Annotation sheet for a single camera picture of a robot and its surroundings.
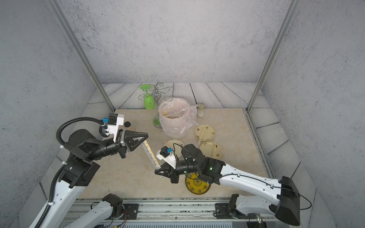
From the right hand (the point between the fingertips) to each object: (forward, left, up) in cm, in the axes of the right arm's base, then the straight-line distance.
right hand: (157, 173), depth 60 cm
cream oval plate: (+39, -27, -27) cm, 54 cm away
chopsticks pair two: (+30, +3, -25) cm, 39 cm away
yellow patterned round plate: (+3, -17, -27) cm, 32 cm away
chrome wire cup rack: (+51, +8, +3) cm, 51 cm away
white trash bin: (+30, -5, -7) cm, 31 cm away
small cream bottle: (+56, -21, -22) cm, 64 cm away
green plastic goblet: (+52, +15, -5) cm, 54 cm away
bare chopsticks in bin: (+44, +4, -10) cm, 45 cm away
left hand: (+6, +1, +17) cm, 18 cm away
